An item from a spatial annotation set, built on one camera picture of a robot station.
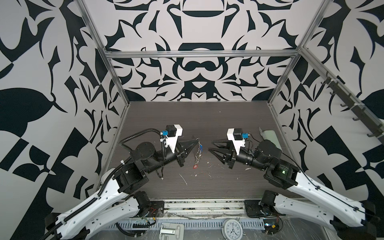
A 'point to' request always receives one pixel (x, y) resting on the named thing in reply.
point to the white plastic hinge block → (169, 231)
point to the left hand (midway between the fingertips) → (198, 138)
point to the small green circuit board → (271, 228)
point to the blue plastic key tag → (201, 148)
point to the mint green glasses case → (270, 135)
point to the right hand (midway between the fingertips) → (212, 146)
